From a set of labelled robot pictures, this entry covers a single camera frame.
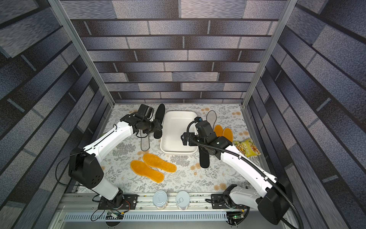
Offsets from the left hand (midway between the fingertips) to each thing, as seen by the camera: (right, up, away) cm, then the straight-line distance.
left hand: (160, 126), depth 84 cm
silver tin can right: (+14, -36, -15) cm, 41 cm away
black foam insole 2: (-1, +6, +1) cm, 6 cm away
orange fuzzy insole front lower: (-12, -26, +1) cm, 29 cm away
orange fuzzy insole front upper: (-4, -22, +3) cm, 23 cm away
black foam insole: (+27, -21, +3) cm, 35 cm away
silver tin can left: (+2, -36, -14) cm, 39 cm away
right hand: (+16, -5, -6) cm, 18 cm away
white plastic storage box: (+7, +1, +24) cm, 25 cm away
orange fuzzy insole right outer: (+46, -7, +16) cm, 50 cm away
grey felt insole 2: (-13, -11, +13) cm, 22 cm away
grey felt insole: (+36, +5, +27) cm, 45 cm away
